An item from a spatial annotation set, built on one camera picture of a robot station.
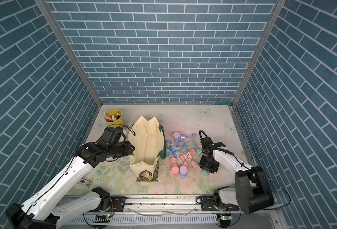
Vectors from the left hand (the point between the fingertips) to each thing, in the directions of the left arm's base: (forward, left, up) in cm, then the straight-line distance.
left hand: (138, 149), depth 74 cm
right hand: (-4, -38, -17) cm, 42 cm away
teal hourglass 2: (+6, -35, -15) cm, 39 cm away
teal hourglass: (-7, -37, -14) cm, 41 cm away
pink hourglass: (+3, -28, -14) cm, 31 cm away
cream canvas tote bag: (+13, -1, -18) cm, 22 cm away
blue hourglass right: (+9, -26, -16) cm, 32 cm away
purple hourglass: (+18, -31, -14) cm, 38 cm away
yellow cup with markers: (+25, +21, -5) cm, 33 cm away
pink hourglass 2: (-2, -31, -16) cm, 34 cm away
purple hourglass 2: (-8, -24, -9) cm, 27 cm away
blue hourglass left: (+8, -18, -15) cm, 25 cm away
